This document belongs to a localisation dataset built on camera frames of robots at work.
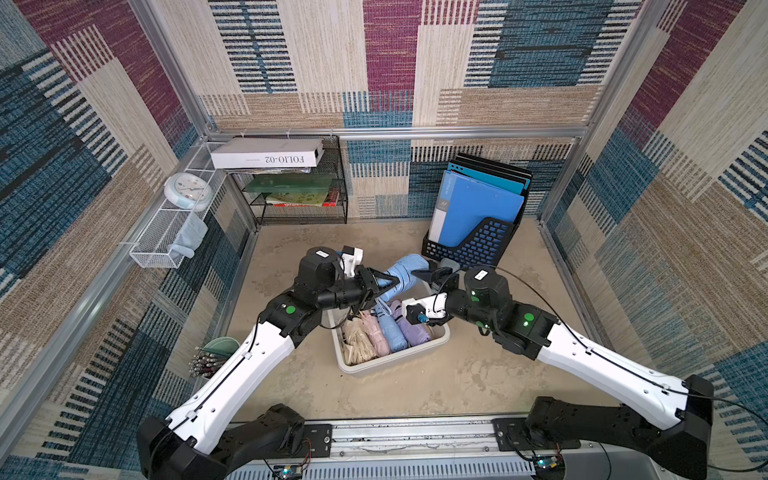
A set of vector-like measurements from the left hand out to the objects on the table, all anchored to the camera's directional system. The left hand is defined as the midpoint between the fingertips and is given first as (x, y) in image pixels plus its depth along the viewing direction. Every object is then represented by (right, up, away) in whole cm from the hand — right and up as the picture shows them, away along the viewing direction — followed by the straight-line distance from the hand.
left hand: (397, 282), depth 66 cm
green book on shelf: (-43, +29, +33) cm, 62 cm away
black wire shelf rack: (-32, +25, +36) cm, 54 cm away
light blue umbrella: (0, -17, +14) cm, 22 cm away
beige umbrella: (-10, -18, +13) cm, 24 cm away
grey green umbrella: (+18, +3, +38) cm, 42 cm away
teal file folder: (+32, +27, +23) cm, 47 cm away
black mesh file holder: (+28, +8, +26) cm, 39 cm away
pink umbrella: (-6, -16, +19) cm, 26 cm away
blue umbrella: (+1, +2, +2) cm, 4 cm away
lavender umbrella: (+5, -15, +14) cm, 21 cm away
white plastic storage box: (+12, -15, +11) cm, 22 cm away
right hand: (+5, +1, +3) cm, 6 cm away
